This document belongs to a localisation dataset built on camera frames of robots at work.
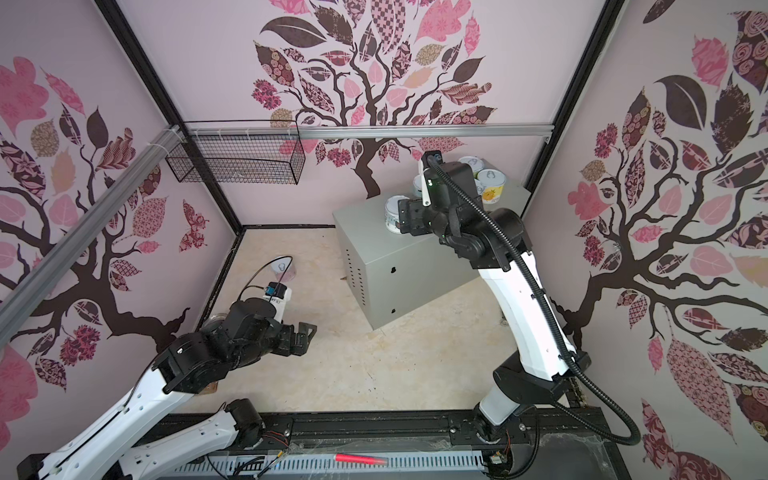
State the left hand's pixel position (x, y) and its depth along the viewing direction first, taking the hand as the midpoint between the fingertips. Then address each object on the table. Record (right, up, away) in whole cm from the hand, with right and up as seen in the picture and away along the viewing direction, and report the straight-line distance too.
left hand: (297, 331), depth 69 cm
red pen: (+11, -31, +1) cm, 33 cm away
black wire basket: (-40, +58, +53) cm, 88 cm away
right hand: (+28, +30, -8) cm, 42 cm away
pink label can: (-16, +14, +32) cm, 39 cm away
